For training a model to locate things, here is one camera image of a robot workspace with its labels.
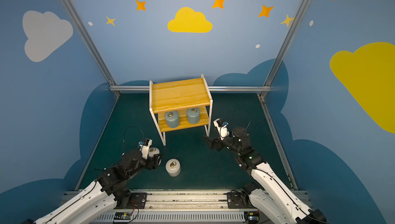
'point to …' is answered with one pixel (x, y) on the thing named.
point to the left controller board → (122, 216)
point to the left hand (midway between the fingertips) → (156, 150)
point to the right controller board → (251, 217)
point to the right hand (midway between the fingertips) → (213, 130)
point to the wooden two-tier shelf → (178, 104)
